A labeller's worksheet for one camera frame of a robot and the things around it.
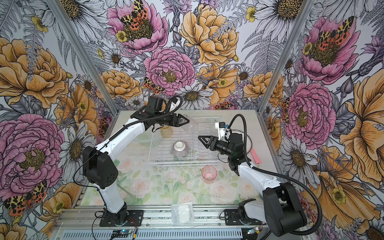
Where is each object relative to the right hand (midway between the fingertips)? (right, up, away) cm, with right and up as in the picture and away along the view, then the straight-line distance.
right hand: (200, 141), depth 78 cm
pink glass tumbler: (+5, -20, +9) cm, 22 cm away
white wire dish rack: (-25, -8, +19) cm, 33 cm away
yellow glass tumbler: (-23, +4, +29) cm, 37 cm away
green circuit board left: (-37, -41, -7) cm, 56 cm away
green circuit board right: (+24, -41, -6) cm, 48 cm away
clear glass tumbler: (-5, +7, +3) cm, 9 cm away
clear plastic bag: (-9, -38, +1) cm, 39 cm away
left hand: (-8, +9, +3) cm, 13 cm away
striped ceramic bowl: (-12, -6, +14) cm, 19 cm away
